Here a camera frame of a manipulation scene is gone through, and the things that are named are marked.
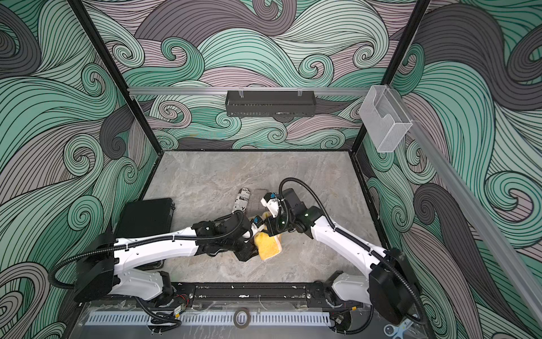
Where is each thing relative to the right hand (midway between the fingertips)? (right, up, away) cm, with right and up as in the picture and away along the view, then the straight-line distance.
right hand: (259, 230), depth 77 cm
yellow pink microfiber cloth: (+3, -4, -6) cm, 7 cm away
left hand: (-1, -5, -1) cm, 6 cm away
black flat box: (-52, +1, +16) cm, 54 cm away
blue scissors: (+43, -30, -10) cm, 53 cm away
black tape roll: (-3, -27, -10) cm, 29 cm away
